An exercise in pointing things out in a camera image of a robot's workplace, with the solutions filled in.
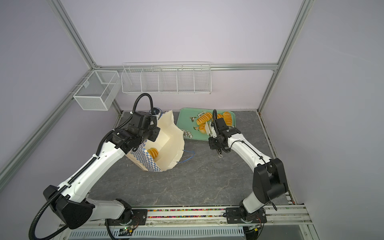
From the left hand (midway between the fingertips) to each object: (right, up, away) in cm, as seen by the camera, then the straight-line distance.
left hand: (153, 128), depth 75 cm
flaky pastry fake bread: (+26, -1, +30) cm, 40 cm away
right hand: (+33, -10, +13) cm, 36 cm away
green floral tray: (+18, +5, +39) cm, 44 cm away
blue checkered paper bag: (+3, -13, +27) cm, 30 cm away
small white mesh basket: (-41, +24, +20) cm, 52 cm away
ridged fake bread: (+28, +7, +36) cm, 46 cm away
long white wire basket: (+18, +35, +30) cm, 50 cm away
